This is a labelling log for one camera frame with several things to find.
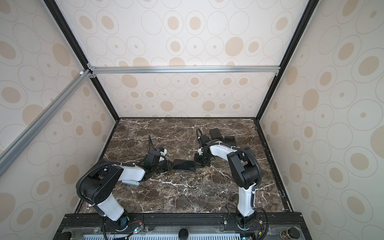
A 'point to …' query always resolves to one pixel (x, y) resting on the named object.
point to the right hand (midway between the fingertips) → (195, 168)
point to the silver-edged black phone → (230, 140)
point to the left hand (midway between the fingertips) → (178, 165)
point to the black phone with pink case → (215, 134)
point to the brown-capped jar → (291, 232)
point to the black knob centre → (183, 234)
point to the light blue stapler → (131, 182)
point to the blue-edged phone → (183, 165)
